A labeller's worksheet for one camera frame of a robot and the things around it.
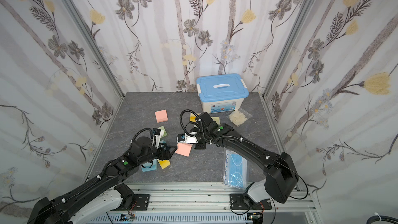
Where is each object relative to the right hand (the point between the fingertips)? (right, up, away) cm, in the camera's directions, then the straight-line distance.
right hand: (192, 135), depth 77 cm
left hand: (-10, -6, +2) cm, 12 cm away
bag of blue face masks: (+24, -21, +6) cm, 32 cm away
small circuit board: (-29, -37, -7) cm, 47 cm away
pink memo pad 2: (-4, -8, +2) cm, 9 cm away
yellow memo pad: (-17, -18, +8) cm, 26 cm away
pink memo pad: (-24, +9, +29) cm, 38 cm away
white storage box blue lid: (+18, +24, +22) cm, 37 cm away
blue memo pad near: (-20, -12, -8) cm, 25 cm away
